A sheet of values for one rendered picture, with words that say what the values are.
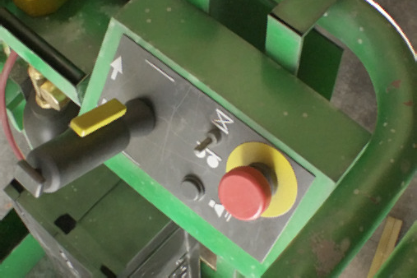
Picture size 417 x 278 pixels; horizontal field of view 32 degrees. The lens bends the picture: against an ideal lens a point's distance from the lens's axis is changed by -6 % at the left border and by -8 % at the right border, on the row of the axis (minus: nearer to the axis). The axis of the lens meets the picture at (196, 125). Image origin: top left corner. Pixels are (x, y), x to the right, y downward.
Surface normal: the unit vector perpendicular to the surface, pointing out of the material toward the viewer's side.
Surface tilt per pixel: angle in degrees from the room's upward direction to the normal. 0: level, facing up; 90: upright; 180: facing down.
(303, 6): 0
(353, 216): 9
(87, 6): 0
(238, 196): 58
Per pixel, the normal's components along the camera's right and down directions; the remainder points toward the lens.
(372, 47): -0.64, -0.02
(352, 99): -0.01, -0.44
